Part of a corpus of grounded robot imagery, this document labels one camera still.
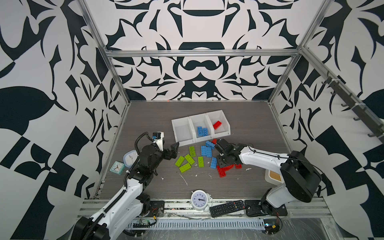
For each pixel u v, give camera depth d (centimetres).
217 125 104
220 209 73
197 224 71
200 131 102
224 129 103
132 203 57
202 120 105
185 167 87
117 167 85
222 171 85
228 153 66
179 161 89
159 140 70
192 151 93
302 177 44
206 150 93
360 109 58
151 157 62
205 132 100
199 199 74
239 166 87
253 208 74
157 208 73
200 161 90
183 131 99
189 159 89
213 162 88
